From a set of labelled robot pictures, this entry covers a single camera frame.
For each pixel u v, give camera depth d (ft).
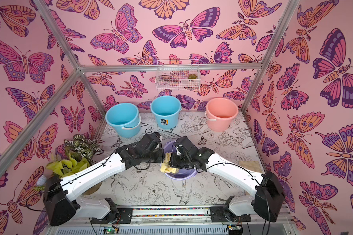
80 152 2.34
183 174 2.91
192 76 3.03
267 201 1.29
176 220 2.39
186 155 1.88
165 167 2.27
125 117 3.36
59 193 1.31
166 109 3.69
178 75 3.13
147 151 1.92
